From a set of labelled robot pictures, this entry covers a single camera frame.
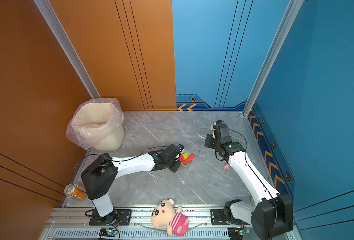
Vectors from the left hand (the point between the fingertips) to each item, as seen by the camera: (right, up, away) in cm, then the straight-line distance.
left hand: (178, 161), depth 89 cm
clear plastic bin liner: (-57, +13, -9) cm, 59 cm away
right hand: (+16, +15, -7) cm, 23 cm away
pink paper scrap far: (+24, +20, +20) cm, 37 cm away
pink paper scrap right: (+29, -3, -1) cm, 29 cm away
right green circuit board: (+27, -29, -19) cm, 45 cm away
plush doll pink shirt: (-6, -19, -22) cm, 29 cm away
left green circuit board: (-33, -29, -19) cm, 48 cm away
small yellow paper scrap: (+4, +4, -1) cm, 6 cm away
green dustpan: (+6, +4, +4) cm, 8 cm away
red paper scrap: (+5, 0, +1) cm, 5 cm away
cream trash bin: (-42, +22, -10) cm, 49 cm away
